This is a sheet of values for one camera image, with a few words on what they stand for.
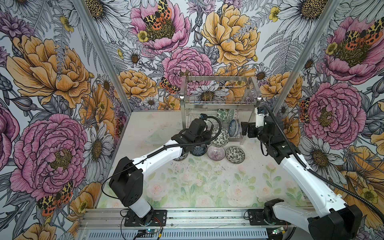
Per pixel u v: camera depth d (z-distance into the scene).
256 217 0.74
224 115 1.05
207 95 1.15
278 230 0.72
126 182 0.43
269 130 0.58
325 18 0.75
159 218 0.74
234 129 1.02
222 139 0.86
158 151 0.51
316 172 0.85
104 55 0.88
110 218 0.76
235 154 0.97
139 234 0.73
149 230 0.71
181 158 0.94
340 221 0.38
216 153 0.97
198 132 0.63
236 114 1.05
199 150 0.99
